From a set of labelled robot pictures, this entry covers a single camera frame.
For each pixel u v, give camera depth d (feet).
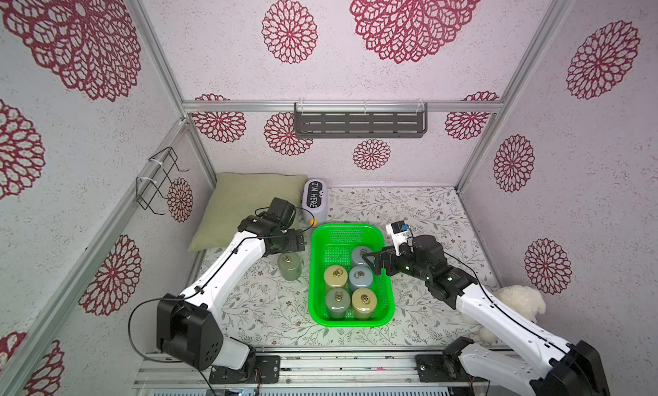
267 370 2.41
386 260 2.25
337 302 2.55
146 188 2.39
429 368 2.40
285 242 2.36
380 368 2.50
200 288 1.43
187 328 1.32
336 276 2.73
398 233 2.25
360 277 2.73
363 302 2.54
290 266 2.87
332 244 3.31
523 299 2.19
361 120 3.13
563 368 1.31
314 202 3.37
